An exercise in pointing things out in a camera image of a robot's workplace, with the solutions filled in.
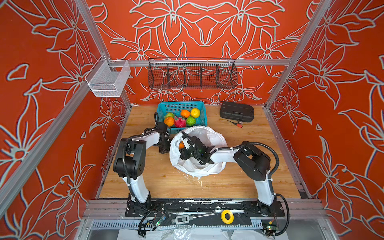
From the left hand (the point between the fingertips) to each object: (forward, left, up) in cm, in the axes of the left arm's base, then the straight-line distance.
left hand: (174, 148), depth 95 cm
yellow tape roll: (-36, -28, +1) cm, 46 cm away
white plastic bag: (-14, -11, +6) cm, 19 cm away
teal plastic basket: (+23, -17, +2) cm, 28 cm away
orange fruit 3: (-2, -5, +7) cm, 9 cm away
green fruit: (+20, -10, +5) cm, 22 cm away
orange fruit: (+27, -5, +5) cm, 27 cm away
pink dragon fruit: (+16, -2, +7) cm, 18 cm away
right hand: (-3, -2, +3) cm, 5 cm away
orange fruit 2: (+17, +5, +7) cm, 19 cm away
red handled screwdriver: (+22, -44, 0) cm, 49 cm away
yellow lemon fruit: (+27, -12, +6) cm, 30 cm away
